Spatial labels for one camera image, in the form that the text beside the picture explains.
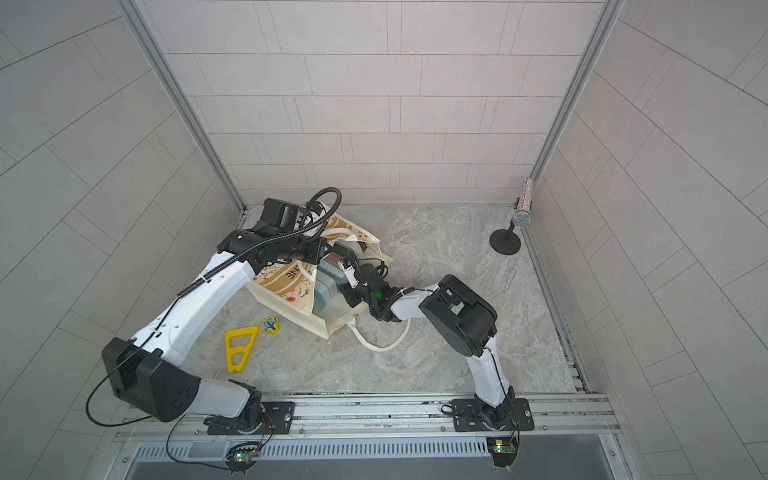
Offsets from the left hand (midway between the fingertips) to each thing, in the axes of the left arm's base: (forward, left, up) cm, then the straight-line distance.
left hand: (337, 244), depth 77 cm
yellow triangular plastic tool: (-20, +27, -22) cm, 40 cm away
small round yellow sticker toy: (-13, +20, -21) cm, 32 cm away
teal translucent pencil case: (-2, +4, -14) cm, 15 cm away
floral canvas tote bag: (-8, +14, -10) cm, 18 cm away
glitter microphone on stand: (+18, -54, -20) cm, 61 cm away
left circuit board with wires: (-43, +18, -20) cm, 51 cm away
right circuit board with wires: (-42, -41, -23) cm, 63 cm away
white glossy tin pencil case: (-7, +5, -21) cm, 23 cm away
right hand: (+1, 0, -20) cm, 20 cm away
